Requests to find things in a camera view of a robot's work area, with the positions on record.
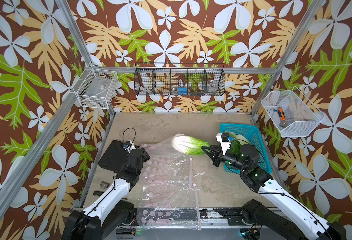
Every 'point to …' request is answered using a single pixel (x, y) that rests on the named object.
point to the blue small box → (182, 91)
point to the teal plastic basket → (252, 133)
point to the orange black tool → (281, 114)
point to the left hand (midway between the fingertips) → (144, 146)
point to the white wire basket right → (294, 116)
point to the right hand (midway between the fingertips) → (203, 147)
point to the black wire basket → (179, 79)
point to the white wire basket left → (96, 88)
